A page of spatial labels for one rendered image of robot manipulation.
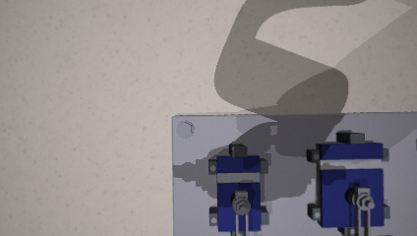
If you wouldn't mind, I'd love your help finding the blue block with grey slot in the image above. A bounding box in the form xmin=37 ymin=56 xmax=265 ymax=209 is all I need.
xmin=316 ymin=143 xmax=385 ymax=228

